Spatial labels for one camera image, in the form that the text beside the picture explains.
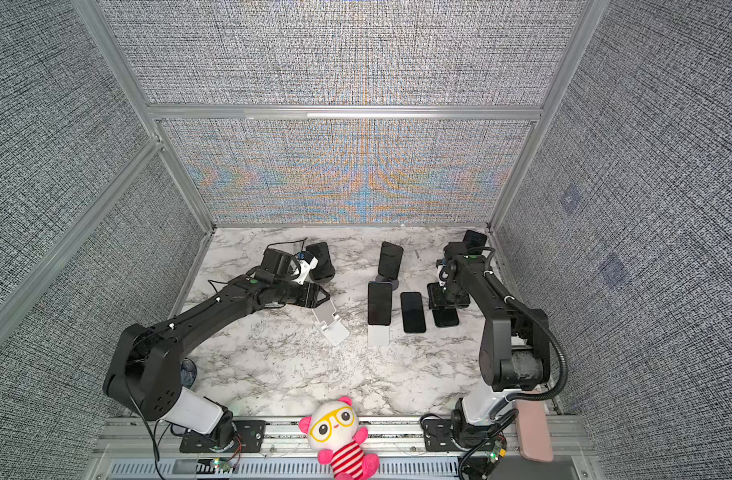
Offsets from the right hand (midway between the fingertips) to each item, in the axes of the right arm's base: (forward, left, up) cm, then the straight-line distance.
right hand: (444, 302), depth 91 cm
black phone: (+23, +15, -8) cm, 29 cm away
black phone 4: (-6, +1, +1) cm, 6 cm away
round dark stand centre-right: (+12, +14, -5) cm, 19 cm away
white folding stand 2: (-8, +20, -5) cm, 23 cm away
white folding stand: (-6, +35, -1) cm, 35 cm away
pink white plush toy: (-34, +31, +1) cm, 46 cm away
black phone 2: (+15, -10, +10) cm, 21 cm away
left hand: (-1, +36, +6) cm, 37 cm away
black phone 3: (-3, +20, +5) cm, 21 cm away
